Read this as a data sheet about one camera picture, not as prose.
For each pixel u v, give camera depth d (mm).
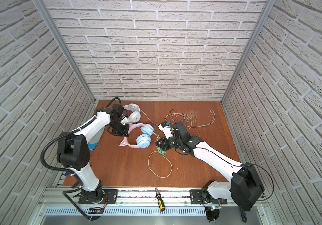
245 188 404
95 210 724
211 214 720
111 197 731
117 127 760
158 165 856
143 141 775
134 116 994
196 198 732
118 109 755
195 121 1068
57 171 847
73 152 475
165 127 708
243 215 682
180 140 607
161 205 695
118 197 748
